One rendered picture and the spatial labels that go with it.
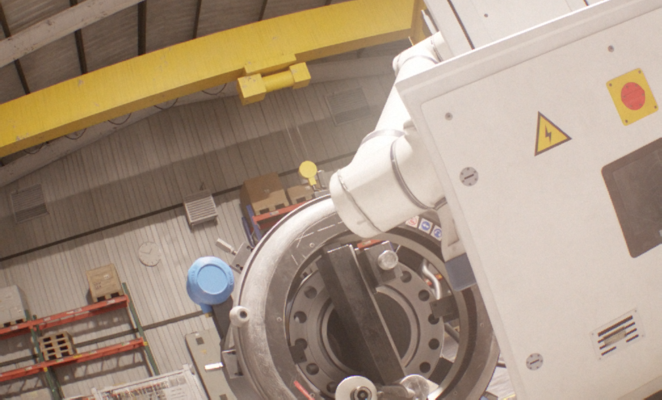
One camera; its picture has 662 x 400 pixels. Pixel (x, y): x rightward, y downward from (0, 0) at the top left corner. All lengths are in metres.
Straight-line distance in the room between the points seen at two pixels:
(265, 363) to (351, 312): 0.26
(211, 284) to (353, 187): 1.16
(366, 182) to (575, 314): 0.75
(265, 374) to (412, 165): 0.68
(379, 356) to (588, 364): 1.10
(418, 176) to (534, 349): 0.67
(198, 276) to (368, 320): 0.84
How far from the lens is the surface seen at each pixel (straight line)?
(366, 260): 1.89
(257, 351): 1.84
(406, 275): 2.16
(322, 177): 2.13
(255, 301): 1.85
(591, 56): 0.90
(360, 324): 1.90
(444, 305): 2.15
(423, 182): 1.44
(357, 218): 1.52
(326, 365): 2.00
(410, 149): 1.45
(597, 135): 0.88
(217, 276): 2.59
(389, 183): 1.47
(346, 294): 1.90
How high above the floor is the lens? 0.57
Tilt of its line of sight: 13 degrees up
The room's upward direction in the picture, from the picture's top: 21 degrees counter-clockwise
